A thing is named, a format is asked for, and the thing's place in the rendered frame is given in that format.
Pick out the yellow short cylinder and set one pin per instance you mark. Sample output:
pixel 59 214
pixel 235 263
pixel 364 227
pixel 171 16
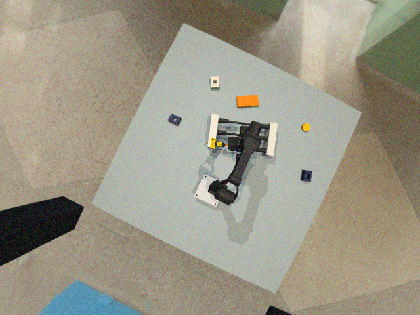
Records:
pixel 305 127

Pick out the orange rectangular block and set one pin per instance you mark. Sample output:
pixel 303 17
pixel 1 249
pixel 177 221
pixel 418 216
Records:
pixel 247 101

